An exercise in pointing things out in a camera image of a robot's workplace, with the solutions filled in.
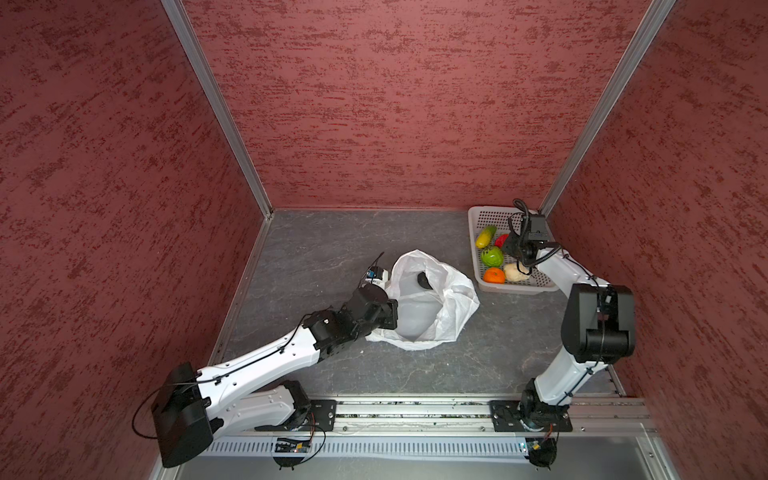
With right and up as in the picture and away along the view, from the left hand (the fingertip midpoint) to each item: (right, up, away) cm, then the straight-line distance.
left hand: (397, 311), depth 77 cm
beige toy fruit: (+38, +8, +17) cm, 42 cm away
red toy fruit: (+38, +18, +30) cm, 52 cm away
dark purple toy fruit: (+9, +5, +17) cm, 20 cm away
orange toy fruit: (+33, +7, +20) cm, 39 cm away
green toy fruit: (+33, +13, +22) cm, 42 cm away
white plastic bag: (+12, -1, +16) cm, 20 cm away
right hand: (+37, +16, +20) cm, 45 cm away
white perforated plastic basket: (+32, +27, +34) cm, 54 cm away
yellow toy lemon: (+33, +20, +30) cm, 49 cm away
